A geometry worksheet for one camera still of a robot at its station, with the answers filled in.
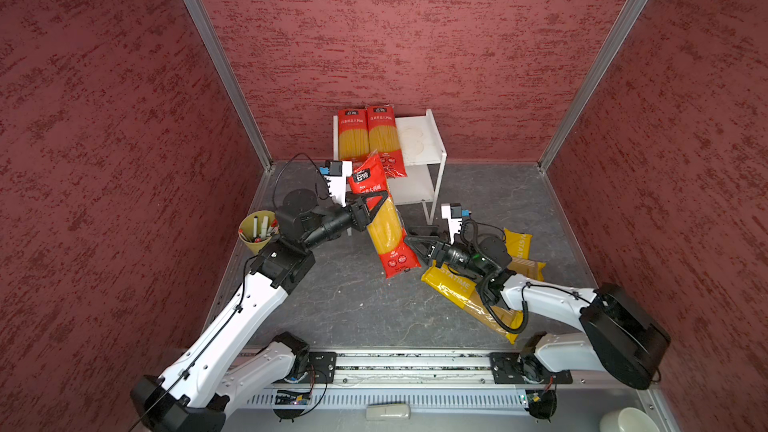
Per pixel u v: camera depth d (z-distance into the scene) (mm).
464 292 839
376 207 609
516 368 737
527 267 873
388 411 658
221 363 401
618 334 429
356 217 549
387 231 632
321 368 736
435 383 725
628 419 617
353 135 788
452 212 655
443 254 636
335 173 562
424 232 738
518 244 948
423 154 779
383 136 778
